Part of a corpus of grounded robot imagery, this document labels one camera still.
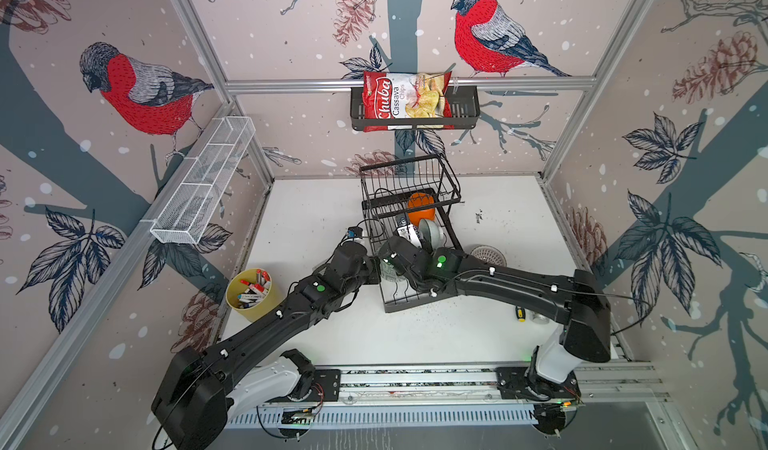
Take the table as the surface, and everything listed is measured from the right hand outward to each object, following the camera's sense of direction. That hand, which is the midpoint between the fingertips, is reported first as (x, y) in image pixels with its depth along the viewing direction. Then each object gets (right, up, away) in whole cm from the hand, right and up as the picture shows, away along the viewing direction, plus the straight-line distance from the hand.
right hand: (399, 253), depth 79 cm
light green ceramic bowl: (+10, +3, +12) cm, 16 cm away
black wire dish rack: (-4, +18, +12) cm, 21 cm away
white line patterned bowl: (+30, -4, +16) cm, 34 cm away
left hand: (-5, -2, 0) cm, 5 cm away
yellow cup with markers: (-41, -12, +1) cm, 42 cm away
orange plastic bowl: (+8, +15, +20) cm, 26 cm away
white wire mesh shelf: (-53, +20, -1) cm, 57 cm away
